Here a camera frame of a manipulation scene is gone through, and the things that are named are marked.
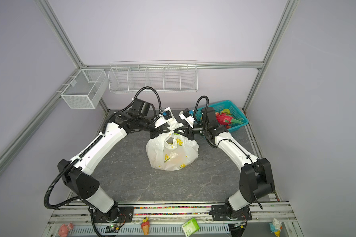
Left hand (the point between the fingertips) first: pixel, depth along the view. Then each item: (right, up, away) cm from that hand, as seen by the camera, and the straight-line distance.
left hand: (168, 130), depth 74 cm
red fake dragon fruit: (+39, +6, +30) cm, 50 cm away
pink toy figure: (-48, -46, -6) cm, 67 cm away
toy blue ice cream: (+51, -45, -6) cm, 68 cm away
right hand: (+3, -1, +2) cm, 4 cm away
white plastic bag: (+1, -11, +5) cm, 13 cm away
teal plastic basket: (+46, +13, +37) cm, 61 cm away
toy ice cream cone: (-10, -45, -4) cm, 46 cm away
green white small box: (+11, -46, -5) cm, 47 cm away
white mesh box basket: (-59, +26, +24) cm, 68 cm away
